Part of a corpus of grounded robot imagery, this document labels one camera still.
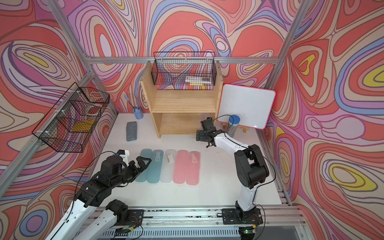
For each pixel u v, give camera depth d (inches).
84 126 28.3
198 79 32.3
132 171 24.7
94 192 18.9
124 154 26.3
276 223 28.9
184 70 38.6
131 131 42.1
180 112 33.4
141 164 24.8
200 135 34.3
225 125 42.5
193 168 35.6
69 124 29.7
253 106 40.0
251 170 18.9
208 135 28.3
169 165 35.9
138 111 43.8
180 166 35.8
